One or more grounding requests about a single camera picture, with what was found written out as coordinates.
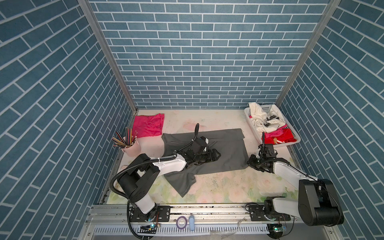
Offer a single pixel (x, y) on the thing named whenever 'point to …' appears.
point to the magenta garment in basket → (278, 132)
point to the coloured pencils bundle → (120, 142)
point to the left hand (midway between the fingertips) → (217, 157)
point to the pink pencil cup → (134, 150)
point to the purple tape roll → (180, 228)
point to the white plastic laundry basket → (290, 125)
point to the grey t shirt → (229, 143)
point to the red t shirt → (288, 136)
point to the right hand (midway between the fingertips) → (247, 160)
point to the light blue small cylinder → (191, 223)
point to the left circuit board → (148, 229)
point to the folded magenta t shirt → (148, 125)
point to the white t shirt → (265, 121)
